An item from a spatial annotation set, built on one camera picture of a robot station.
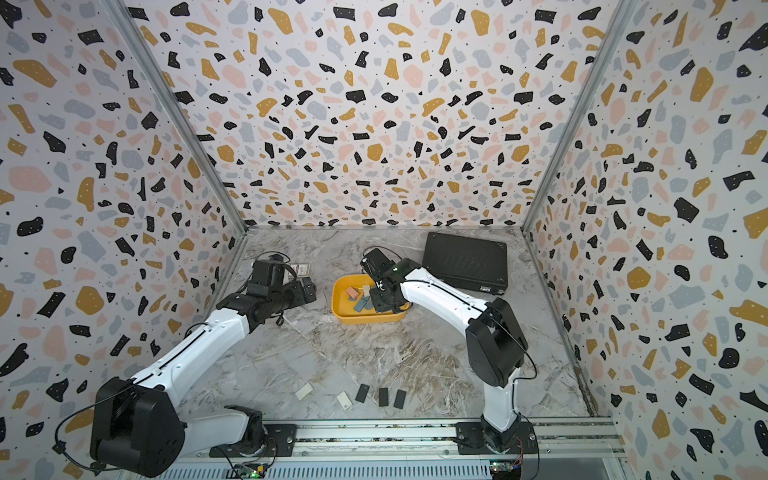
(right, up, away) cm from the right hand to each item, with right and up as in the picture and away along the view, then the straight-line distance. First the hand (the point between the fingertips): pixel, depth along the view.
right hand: (385, 301), depth 88 cm
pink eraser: (-12, +1, +12) cm, 17 cm away
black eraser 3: (+4, -26, -7) cm, 27 cm away
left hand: (-23, +4, -2) cm, 23 cm away
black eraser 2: (0, -25, -6) cm, 26 cm away
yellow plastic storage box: (-14, -4, +10) cm, 18 cm away
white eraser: (-7, +2, +12) cm, 14 cm away
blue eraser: (-9, -2, +12) cm, 15 cm away
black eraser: (-6, -24, -6) cm, 26 cm away
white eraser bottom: (-11, -25, -8) cm, 29 cm away
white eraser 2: (-22, -24, -7) cm, 33 cm away
